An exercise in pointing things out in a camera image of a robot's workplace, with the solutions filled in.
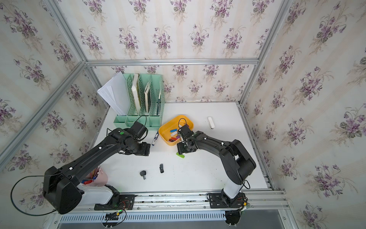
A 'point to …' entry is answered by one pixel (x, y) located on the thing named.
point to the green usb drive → (180, 155)
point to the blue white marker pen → (155, 138)
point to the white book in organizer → (135, 89)
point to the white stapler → (211, 123)
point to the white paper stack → (116, 90)
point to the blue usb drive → (173, 130)
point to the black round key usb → (143, 173)
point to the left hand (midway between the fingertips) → (145, 153)
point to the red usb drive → (172, 139)
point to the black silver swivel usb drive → (161, 168)
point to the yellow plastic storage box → (168, 132)
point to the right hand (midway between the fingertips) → (183, 150)
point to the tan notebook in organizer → (146, 92)
